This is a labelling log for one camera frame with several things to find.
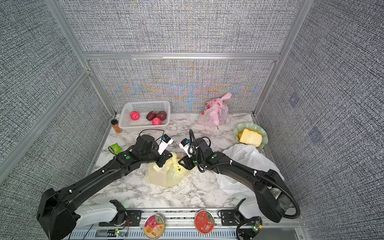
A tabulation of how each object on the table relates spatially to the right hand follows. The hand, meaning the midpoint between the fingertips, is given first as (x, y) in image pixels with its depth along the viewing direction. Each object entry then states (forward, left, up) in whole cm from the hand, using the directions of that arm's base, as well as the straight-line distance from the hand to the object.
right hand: (180, 157), depth 80 cm
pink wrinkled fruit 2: (+32, +19, -8) cm, 38 cm away
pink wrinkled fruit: (+38, +36, -8) cm, 53 cm away
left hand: (0, +3, +4) cm, 5 cm away
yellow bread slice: (+17, -43, -6) cm, 46 cm away
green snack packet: (+13, +44, -12) cm, 47 cm away
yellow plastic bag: (-8, +6, -5) cm, 11 cm away
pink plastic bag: (+35, -22, -1) cm, 41 cm away
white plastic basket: (+47, +32, -10) cm, 58 cm away
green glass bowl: (+27, -39, -10) cm, 48 cm away
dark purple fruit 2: (+38, +16, -8) cm, 42 cm away
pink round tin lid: (-30, +12, -9) cm, 34 cm away
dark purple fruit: (+40, +25, -10) cm, 48 cm away
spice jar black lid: (+28, +46, -5) cm, 54 cm away
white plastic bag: (+1, -39, -1) cm, 39 cm away
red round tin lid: (-28, -12, -9) cm, 32 cm away
